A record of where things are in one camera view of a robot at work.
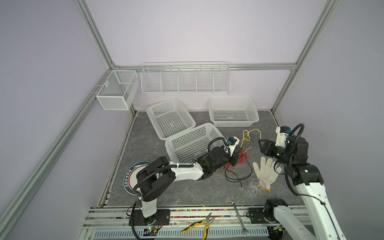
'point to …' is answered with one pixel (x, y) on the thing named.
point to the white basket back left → (170, 118)
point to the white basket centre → (188, 147)
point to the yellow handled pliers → (207, 221)
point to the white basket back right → (232, 111)
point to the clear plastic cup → (255, 186)
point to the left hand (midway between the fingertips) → (243, 150)
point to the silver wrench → (244, 230)
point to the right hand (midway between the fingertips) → (264, 142)
